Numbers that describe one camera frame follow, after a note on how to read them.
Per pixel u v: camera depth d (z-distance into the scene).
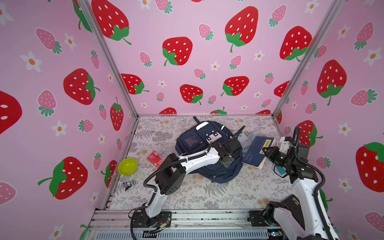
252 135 1.05
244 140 1.02
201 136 1.01
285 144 0.70
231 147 0.67
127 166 0.91
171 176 0.49
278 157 0.67
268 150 0.75
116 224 0.73
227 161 0.78
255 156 0.82
